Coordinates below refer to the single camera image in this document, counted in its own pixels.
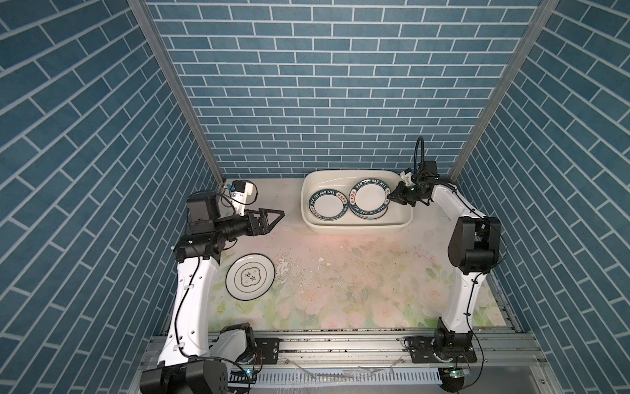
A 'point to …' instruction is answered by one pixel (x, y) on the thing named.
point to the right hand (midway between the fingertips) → (390, 196)
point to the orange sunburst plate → (367, 217)
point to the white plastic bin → (398, 217)
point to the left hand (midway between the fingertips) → (280, 215)
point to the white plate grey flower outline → (249, 277)
